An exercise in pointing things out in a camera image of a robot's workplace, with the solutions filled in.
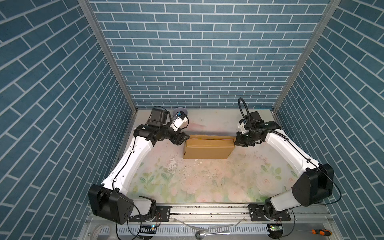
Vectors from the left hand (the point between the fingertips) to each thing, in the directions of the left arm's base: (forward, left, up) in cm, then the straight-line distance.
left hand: (184, 132), depth 76 cm
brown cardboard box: (-4, -13, -8) cm, 16 cm away
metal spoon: (-41, -8, -23) cm, 48 cm away
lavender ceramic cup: (+37, +6, -20) cm, 42 cm away
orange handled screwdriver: (-42, -64, -22) cm, 79 cm away
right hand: (-1, -27, -8) cm, 28 cm away
